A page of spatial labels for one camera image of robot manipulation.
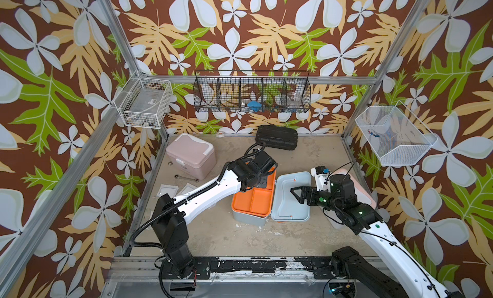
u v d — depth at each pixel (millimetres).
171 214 429
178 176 1014
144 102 861
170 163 1049
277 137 1113
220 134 1224
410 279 413
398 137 803
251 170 570
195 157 908
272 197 802
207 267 745
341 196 558
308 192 661
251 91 991
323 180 671
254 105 956
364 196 786
